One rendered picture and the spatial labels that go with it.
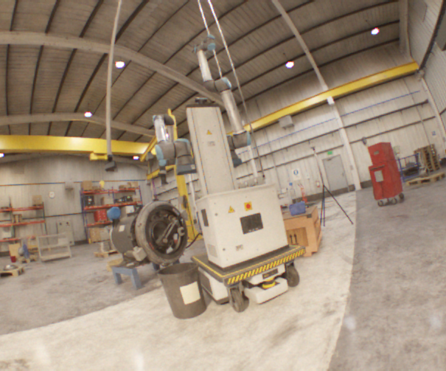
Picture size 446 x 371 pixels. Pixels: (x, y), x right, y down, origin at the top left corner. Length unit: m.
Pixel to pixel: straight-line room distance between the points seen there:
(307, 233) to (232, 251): 1.12
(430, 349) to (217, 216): 1.38
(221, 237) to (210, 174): 0.68
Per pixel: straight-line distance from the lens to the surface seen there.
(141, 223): 2.20
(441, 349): 1.03
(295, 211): 2.41
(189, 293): 1.47
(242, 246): 1.40
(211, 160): 1.86
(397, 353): 1.01
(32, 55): 10.57
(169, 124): 2.46
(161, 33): 9.92
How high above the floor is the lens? 0.73
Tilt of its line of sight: 6 degrees up
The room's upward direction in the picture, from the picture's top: 12 degrees counter-clockwise
